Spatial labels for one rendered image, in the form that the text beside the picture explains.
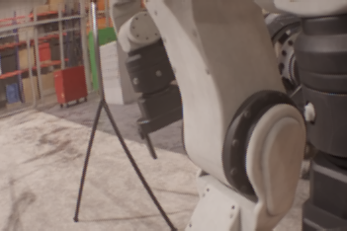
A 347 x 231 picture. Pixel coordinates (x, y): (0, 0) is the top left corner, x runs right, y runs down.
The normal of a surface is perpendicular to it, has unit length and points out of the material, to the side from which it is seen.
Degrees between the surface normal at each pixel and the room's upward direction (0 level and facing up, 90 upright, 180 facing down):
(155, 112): 90
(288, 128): 90
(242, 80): 90
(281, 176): 90
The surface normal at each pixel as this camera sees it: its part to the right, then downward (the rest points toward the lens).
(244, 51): 0.39, 0.15
